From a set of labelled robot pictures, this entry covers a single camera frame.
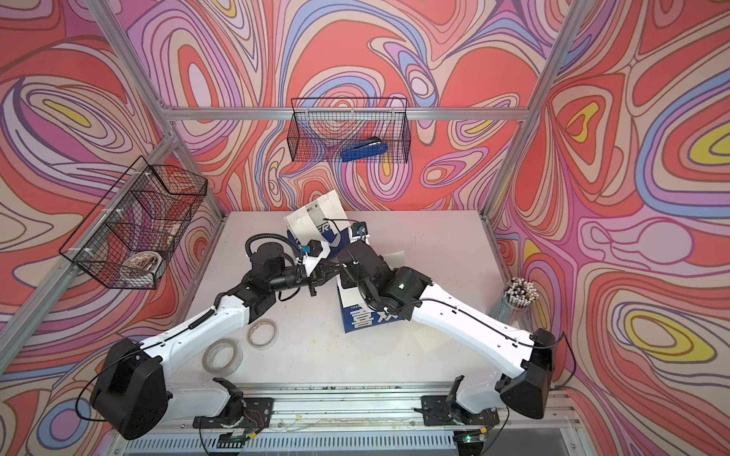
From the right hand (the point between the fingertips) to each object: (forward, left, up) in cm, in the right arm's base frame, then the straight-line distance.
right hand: (352, 267), depth 71 cm
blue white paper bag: (-5, 0, -17) cm, 18 cm away
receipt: (+27, +7, -6) cm, 28 cm away
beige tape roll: (-6, +29, -25) cm, 39 cm away
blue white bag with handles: (+3, +4, +7) cm, 8 cm away
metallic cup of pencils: (-6, -44, -13) cm, 47 cm away
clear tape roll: (-13, +39, -25) cm, 48 cm away
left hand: (+1, +2, -2) cm, 3 cm away
